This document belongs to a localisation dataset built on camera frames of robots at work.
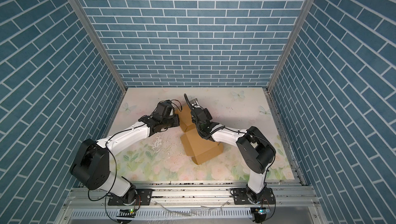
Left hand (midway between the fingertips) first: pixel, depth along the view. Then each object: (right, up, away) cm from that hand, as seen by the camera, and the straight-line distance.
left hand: (180, 119), depth 88 cm
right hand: (+12, +6, +4) cm, 14 cm away
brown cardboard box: (+11, -16, -3) cm, 20 cm away
